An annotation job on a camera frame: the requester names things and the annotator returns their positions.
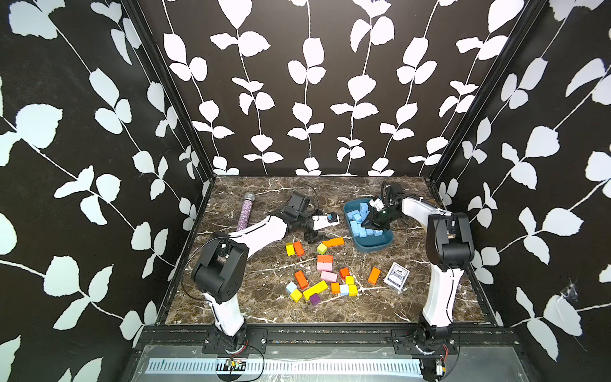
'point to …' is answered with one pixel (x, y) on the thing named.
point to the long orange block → (334, 242)
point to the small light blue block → (291, 287)
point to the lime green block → (321, 248)
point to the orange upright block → (301, 279)
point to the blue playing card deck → (397, 276)
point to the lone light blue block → (358, 216)
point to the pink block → (328, 276)
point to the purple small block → (315, 299)
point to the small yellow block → (296, 295)
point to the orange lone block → (374, 275)
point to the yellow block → (290, 249)
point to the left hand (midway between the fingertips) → (327, 223)
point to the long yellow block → (317, 289)
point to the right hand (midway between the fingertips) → (361, 220)
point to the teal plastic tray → (370, 242)
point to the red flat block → (324, 258)
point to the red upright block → (298, 248)
